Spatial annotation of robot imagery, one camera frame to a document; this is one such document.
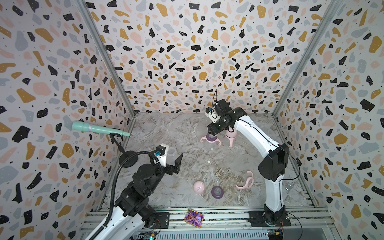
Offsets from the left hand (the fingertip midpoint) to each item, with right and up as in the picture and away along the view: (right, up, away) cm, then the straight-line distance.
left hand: (175, 150), depth 69 cm
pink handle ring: (+37, -22, +13) cm, 45 cm away
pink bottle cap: (+11, -21, +11) cm, 26 cm away
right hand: (+20, +10, +19) cm, 29 cm away
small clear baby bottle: (+19, -2, +31) cm, 37 cm away
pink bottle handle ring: (+30, +3, +23) cm, 38 cm away
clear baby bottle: (-5, -5, +16) cm, 17 cm away
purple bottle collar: (+18, +5, +22) cm, 29 cm away
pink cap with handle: (+30, +6, +21) cm, 37 cm away
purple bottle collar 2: (+20, -25, +13) cm, 34 cm away
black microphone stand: (-33, -11, +26) cm, 43 cm away
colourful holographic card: (+8, -34, +4) cm, 35 cm away
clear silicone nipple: (+21, -20, +17) cm, 33 cm away
